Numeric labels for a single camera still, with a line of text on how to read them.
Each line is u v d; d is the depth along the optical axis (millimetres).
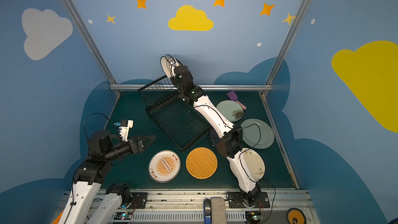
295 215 718
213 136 963
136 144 598
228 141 536
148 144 637
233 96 1188
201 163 861
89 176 473
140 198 756
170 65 703
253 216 714
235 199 751
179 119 1032
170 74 939
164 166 852
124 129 626
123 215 708
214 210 691
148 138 638
